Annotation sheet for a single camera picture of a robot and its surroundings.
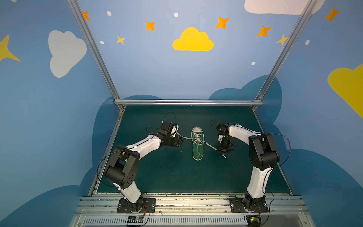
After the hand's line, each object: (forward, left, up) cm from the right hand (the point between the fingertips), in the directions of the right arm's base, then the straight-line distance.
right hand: (223, 152), depth 95 cm
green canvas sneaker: (-1, +18, +3) cm, 18 cm away
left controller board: (-40, +51, -2) cm, 65 cm away
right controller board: (-37, -12, -4) cm, 39 cm away
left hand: (+3, +30, +7) cm, 31 cm away
